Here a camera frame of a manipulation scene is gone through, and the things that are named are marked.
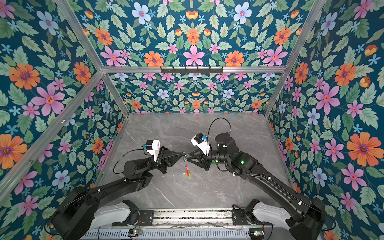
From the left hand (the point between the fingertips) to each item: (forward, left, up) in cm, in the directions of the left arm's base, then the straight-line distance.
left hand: (181, 156), depth 56 cm
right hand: (+4, -3, -7) cm, 9 cm away
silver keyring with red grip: (+1, -1, -2) cm, 3 cm away
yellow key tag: (+6, -1, -36) cm, 37 cm away
